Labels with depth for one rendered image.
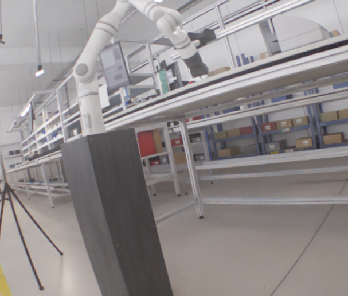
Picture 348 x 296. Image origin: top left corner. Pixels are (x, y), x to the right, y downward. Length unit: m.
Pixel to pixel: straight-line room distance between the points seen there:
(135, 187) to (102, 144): 0.23
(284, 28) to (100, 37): 0.73
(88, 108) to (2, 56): 5.87
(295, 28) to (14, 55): 6.48
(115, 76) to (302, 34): 2.33
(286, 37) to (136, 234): 0.95
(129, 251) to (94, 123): 0.53
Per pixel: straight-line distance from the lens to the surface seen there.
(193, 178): 2.40
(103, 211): 0.99
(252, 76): 1.04
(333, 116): 4.83
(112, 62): 3.00
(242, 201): 2.22
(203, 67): 1.16
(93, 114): 1.10
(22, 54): 6.98
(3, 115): 12.74
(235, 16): 3.46
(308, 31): 0.97
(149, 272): 1.17
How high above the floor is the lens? 0.78
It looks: 3 degrees down
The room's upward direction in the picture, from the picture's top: 12 degrees counter-clockwise
